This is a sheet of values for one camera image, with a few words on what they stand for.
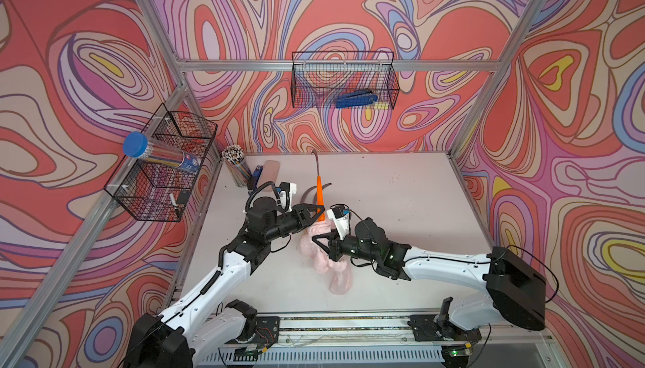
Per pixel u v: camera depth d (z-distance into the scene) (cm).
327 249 70
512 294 41
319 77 96
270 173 109
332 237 67
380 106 84
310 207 68
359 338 73
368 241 58
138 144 62
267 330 73
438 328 66
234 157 96
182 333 40
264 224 58
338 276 73
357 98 90
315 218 70
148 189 71
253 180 106
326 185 108
